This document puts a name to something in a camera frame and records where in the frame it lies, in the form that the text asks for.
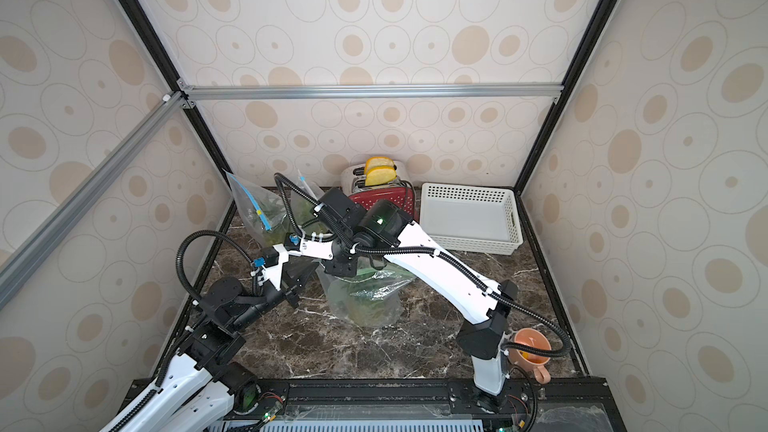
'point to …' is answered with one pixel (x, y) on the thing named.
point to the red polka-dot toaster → (398, 192)
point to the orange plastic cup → (532, 361)
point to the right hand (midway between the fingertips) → (326, 265)
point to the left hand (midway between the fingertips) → (320, 263)
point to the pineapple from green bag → (372, 301)
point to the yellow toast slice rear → (375, 161)
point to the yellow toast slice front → (379, 174)
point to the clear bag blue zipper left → (262, 213)
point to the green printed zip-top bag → (325, 278)
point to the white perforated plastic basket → (471, 219)
